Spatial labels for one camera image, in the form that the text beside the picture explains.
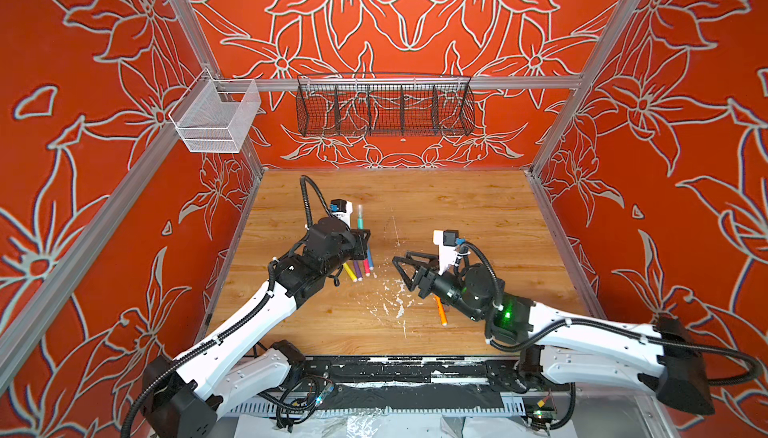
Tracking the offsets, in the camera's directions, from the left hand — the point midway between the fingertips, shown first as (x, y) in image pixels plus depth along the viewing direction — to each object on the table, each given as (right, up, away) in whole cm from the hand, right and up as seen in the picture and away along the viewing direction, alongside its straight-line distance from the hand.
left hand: (370, 231), depth 74 cm
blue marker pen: (-1, -11, +18) cm, 22 cm away
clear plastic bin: (-51, +35, +20) cm, 65 cm away
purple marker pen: (-4, -15, +18) cm, 24 cm away
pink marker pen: (-2, -14, +18) cm, 23 cm away
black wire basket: (+4, +40, +23) cm, 46 cm away
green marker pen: (-2, +3, -1) cm, 4 cm away
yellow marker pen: (-7, -15, +17) cm, 24 cm away
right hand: (+6, -5, -10) cm, 13 cm away
